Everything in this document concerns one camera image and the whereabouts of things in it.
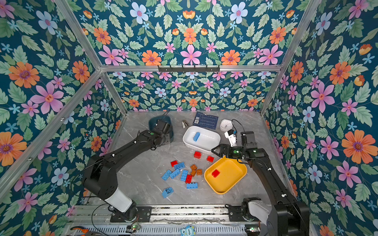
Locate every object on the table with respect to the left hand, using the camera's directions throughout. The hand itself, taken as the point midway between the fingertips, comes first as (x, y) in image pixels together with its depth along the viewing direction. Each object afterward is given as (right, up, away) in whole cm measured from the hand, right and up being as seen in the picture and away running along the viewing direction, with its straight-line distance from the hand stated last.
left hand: (167, 135), depth 88 cm
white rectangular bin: (+21, -3, +14) cm, 25 cm away
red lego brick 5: (+4, -18, +3) cm, 19 cm away
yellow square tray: (+39, -22, -2) cm, 45 cm away
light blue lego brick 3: (+18, -2, +14) cm, 23 cm away
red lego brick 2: (+27, -16, +5) cm, 32 cm away
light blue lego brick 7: (+11, -24, -2) cm, 26 cm away
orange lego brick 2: (+20, -22, -2) cm, 30 cm away
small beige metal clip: (+8, +7, +22) cm, 25 cm away
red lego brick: (+19, -13, +6) cm, 23 cm away
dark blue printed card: (+24, +10, +24) cm, 35 cm away
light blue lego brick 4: (0, -24, -1) cm, 24 cm away
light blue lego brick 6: (+8, -19, +2) cm, 21 cm away
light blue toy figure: (+15, -44, -20) cm, 50 cm away
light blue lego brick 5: (+5, -23, -3) cm, 23 cm away
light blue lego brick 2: (+16, -28, -7) cm, 33 cm away
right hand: (+30, -7, -11) cm, 33 cm away
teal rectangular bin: (-15, +10, +21) cm, 27 cm away
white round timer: (+40, +6, +19) cm, 45 cm away
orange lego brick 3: (+16, -22, -2) cm, 28 cm away
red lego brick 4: (+30, -23, -2) cm, 37 cm away
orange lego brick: (+16, -20, 0) cm, 26 cm away
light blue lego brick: (+3, -30, -10) cm, 32 cm away
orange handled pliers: (-35, -44, -19) cm, 60 cm away
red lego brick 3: (+14, -25, -4) cm, 29 cm away
